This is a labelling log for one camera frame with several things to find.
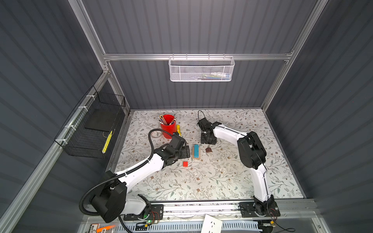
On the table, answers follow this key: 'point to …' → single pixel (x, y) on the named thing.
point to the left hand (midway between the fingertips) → (184, 150)
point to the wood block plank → (193, 152)
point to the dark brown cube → (208, 150)
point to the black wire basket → (85, 133)
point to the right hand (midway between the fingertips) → (207, 142)
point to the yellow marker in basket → (107, 142)
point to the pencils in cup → (162, 121)
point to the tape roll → (156, 134)
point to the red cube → (185, 163)
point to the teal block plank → (196, 151)
